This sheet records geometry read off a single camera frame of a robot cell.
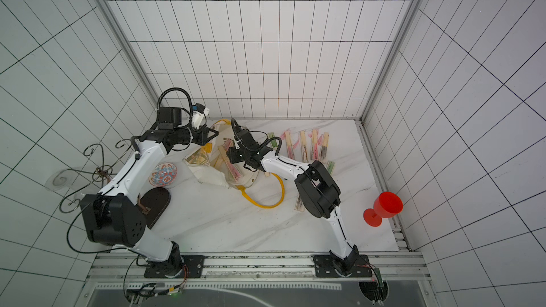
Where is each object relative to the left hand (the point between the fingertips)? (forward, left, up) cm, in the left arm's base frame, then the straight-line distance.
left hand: (215, 136), depth 82 cm
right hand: (+4, -5, -11) cm, 13 cm away
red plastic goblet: (-24, -63, -8) cm, 68 cm away
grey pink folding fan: (+17, -50, -24) cm, 58 cm away
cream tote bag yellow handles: (-12, 0, -1) cm, 12 cm away
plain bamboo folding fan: (+20, -39, -24) cm, 50 cm away
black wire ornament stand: (-22, +30, +8) cm, 38 cm away
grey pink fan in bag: (-19, -34, -23) cm, 45 cm away
